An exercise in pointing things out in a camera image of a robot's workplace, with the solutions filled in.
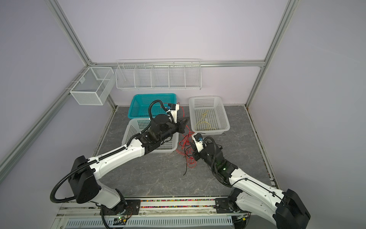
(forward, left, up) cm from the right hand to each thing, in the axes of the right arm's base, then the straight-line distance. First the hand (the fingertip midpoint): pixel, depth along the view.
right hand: (192, 142), depth 77 cm
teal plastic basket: (+46, +45, -16) cm, 66 cm away
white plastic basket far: (+37, -13, -20) cm, 44 cm away
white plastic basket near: (+20, +41, -12) cm, 47 cm away
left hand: (+6, +1, +11) cm, 13 cm away
